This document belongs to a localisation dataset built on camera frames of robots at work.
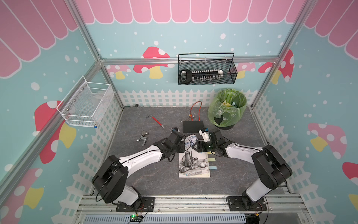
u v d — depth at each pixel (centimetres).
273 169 46
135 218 73
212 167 87
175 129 79
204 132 83
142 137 100
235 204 74
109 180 43
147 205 75
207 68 92
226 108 86
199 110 113
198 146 81
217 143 72
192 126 106
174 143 66
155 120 113
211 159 90
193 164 84
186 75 90
